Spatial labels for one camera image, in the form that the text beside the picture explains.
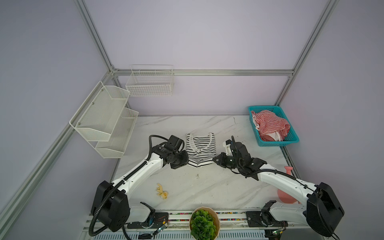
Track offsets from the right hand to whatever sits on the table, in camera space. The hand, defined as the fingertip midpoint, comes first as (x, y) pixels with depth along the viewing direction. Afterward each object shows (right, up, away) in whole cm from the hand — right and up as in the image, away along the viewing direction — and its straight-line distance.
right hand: (211, 159), depth 80 cm
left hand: (-13, -2, +1) cm, 13 cm away
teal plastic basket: (+56, +11, +20) cm, 60 cm away
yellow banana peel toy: (-26, -19, 0) cm, 32 cm away
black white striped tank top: (-5, +2, +19) cm, 20 cm away
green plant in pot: (-5, -25, -16) cm, 30 cm away
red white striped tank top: (+45, +18, +24) cm, 54 cm away
